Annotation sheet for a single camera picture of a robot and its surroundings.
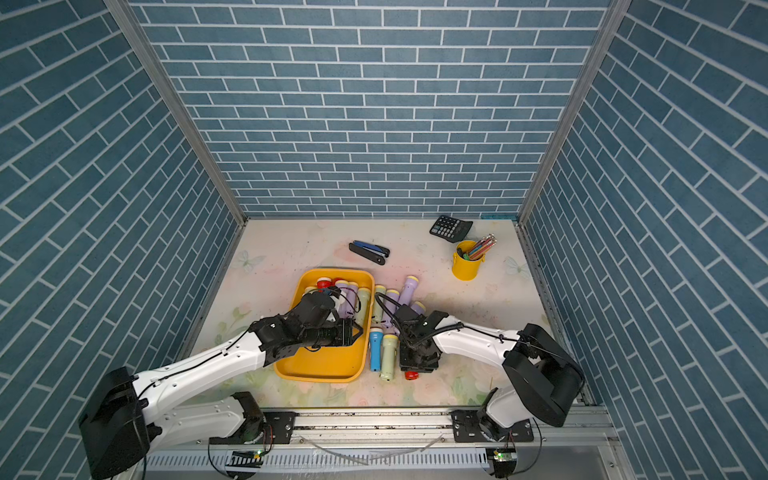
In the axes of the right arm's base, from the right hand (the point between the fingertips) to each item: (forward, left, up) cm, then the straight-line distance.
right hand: (406, 370), depth 83 cm
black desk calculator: (+54, -14, +2) cm, 56 cm away
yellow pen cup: (+34, -17, +4) cm, 38 cm away
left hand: (+4, +11, +11) cm, 17 cm away
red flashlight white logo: (+24, +29, +5) cm, 38 cm away
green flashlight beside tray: (+6, +8, +22) cm, 24 cm away
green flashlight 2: (+4, +5, +3) cm, 7 cm away
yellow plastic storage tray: (0, +22, 0) cm, 22 cm away
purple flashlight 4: (+18, -2, +4) cm, 18 cm away
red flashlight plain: (-2, -1, +1) cm, 3 cm away
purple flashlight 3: (+25, +1, +3) cm, 25 cm away
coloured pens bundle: (+35, -22, +14) cm, 44 cm away
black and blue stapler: (+40, +15, +2) cm, 43 cm away
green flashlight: (+21, +32, +5) cm, 39 cm away
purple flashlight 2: (+12, +6, +2) cm, 14 cm away
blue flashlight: (+7, +10, +3) cm, 12 cm away
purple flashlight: (+16, +19, +15) cm, 30 cm away
